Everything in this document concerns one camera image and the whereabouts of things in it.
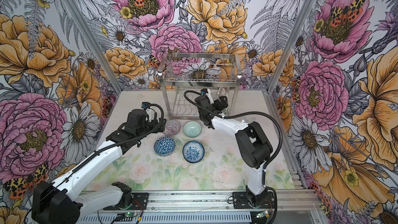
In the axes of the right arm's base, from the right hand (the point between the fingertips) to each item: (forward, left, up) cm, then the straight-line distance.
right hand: (220, 103), depth 92 cm
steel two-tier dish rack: (+31, +23, -4) cm, 39 cm away
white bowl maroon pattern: (+14, -3, -4) cm, 15 cm away
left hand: (-14, +35, +1) cm, 37 cm away
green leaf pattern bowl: (-9, -1, +5) cm, 10 cm away
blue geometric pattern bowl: (-19, +33, -13) cm, 40 cm away
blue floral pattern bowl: (-23, +16, -13) cm, 31 cm away
